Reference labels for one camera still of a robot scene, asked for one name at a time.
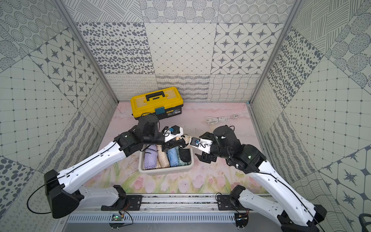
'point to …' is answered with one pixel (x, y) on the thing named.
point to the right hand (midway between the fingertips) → (201, 144)
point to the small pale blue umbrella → (174, 156)
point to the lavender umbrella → (150, 155)
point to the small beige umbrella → (162, 161)
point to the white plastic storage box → (141, 166)
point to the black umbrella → (185, 154)
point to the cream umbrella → (187, 138)
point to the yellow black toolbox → (162, 103)
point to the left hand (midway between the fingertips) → (183, 134)
